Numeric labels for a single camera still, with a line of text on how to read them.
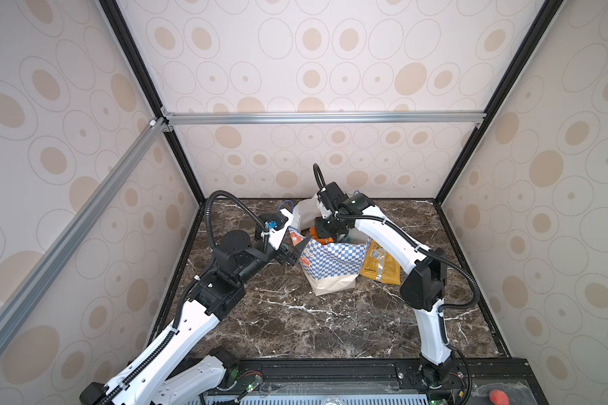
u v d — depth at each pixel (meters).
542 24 0.70
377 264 0.95
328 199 0.67
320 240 0.79
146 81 0.81
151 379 0.39
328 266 0.80
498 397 0.68
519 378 0.75
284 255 0.57
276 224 0.51
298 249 0.57
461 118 0.92
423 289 0.55
